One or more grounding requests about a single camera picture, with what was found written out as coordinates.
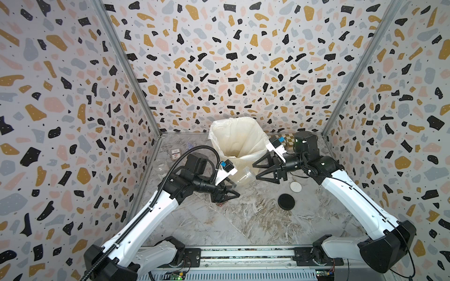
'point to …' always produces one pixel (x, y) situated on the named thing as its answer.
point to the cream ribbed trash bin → (239, 164)
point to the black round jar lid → (286, 202)
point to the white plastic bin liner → (237, 137)
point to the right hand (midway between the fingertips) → (257, 173)
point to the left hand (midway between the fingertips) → (237, 189)
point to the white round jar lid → (296, 186)
